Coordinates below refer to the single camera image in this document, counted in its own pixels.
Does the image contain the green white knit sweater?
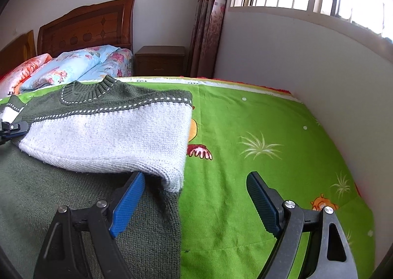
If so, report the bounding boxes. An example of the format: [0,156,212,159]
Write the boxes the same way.
[1,76,193,278]

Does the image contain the pink orange floral quilt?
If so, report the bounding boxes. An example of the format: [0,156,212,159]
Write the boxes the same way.
[0,54,53,98]

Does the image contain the green cartoon bed sheet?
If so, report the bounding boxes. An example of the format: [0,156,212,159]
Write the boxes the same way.
[0,75,376,279]

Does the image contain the light blue floral quilt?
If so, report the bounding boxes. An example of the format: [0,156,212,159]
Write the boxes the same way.
[19,45,133,93]

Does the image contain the wooden headboard near window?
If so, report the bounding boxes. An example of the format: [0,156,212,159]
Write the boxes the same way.
[37,0,135,57]

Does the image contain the dark wooden nightstand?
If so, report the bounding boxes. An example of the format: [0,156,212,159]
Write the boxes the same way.
[133,45,186,77]

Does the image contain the red floral curtain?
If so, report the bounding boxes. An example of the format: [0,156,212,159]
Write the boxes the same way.
[187,0,227,78]

